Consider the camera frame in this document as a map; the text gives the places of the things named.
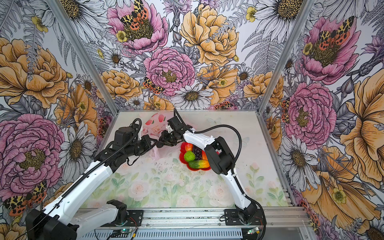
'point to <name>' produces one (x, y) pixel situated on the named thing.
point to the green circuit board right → (252, 230)
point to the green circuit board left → (125, 230)
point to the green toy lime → (189, 156)
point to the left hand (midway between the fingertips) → (158, 145)
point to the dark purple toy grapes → (197, 152)
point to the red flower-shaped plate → (182, 158)
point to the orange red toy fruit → (204, 156)
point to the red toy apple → (189, 146)
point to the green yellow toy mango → (199, 164)
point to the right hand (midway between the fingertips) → (159, 145)
